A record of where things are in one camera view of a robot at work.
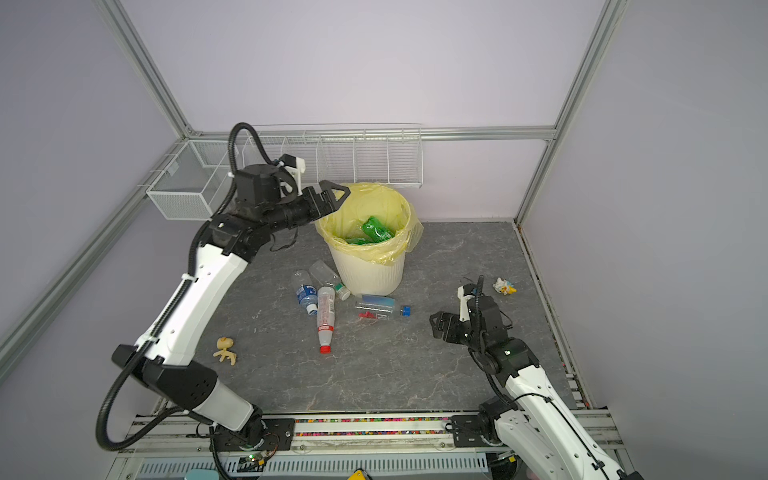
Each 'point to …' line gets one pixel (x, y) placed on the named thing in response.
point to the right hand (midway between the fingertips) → (444, 321)
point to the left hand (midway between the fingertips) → (339, 200)
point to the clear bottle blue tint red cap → (375, 307)
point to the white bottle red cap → (325, 317)
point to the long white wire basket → (377, 154)
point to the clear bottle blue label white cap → (307, 296)
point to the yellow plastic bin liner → (384, 203)
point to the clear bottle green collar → (326, 276)
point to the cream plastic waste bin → (366, 278)
